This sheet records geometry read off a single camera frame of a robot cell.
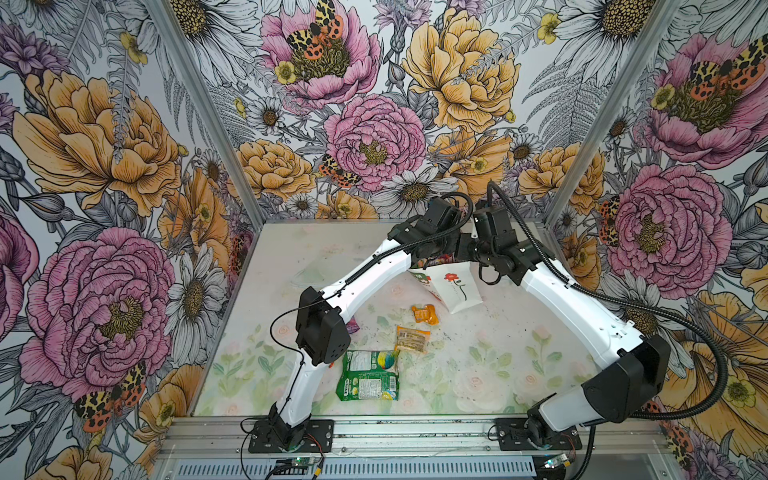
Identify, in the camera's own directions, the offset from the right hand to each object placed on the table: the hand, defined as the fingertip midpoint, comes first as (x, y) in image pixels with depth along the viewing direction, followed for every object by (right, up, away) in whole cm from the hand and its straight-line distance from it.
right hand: (461, 251), depth 80 cm
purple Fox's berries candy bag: (-30, -23, +11) cm, 39 cm away
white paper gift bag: (-1, -9, +4) cm, 10 cm away
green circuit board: (-41, -50, -9) cm, 66 cm away
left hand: (-1, +1, +3) cm, 3 cm away
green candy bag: (-24, -33, +1) cm, 41 cm away
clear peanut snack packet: (-13, -26, +9) cm, 30 cm away
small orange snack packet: (-8, -20, +14) cm, 25 cm away
